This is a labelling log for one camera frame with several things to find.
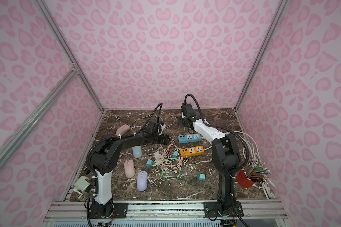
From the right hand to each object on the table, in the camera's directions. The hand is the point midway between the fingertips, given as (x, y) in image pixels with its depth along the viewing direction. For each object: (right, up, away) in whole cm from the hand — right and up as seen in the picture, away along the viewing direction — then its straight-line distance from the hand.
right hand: (183, 119), depth 97 cm
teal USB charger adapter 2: (+9, -33, -17) cm, 38 cm away
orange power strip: (+6, -21, -4) cm, 22 cm away
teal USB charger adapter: (-5, -23, -7) cm, 24 cm away
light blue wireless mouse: (-31, -21, -4) cm, 37 cm away
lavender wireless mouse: (-24, -35, -15) cm, 46 cm away
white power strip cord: (+51, -16, +4) cm, 54 cm away
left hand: (-10, -13, +2) cm, 17 cm away
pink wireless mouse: (-44, -7, +6) cm, 45 cm away
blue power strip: (+5, -13, +2) cm, 14 cm away
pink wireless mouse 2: (-33, -31, -11) cm, 46 cm away
